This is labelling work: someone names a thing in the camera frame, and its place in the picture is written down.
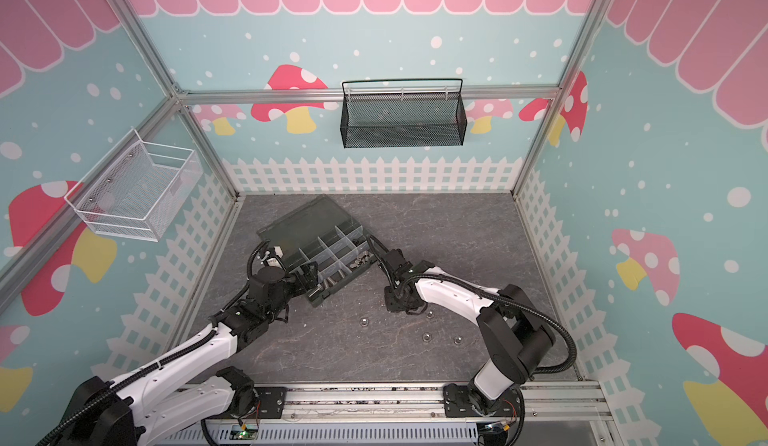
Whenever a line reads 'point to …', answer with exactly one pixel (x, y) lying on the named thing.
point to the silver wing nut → (360, 261)
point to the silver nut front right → (458, 340)
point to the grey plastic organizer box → (321, 232)
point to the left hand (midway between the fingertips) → (306, 273)
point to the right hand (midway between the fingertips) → (393, 303)
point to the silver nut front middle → (427, 337)
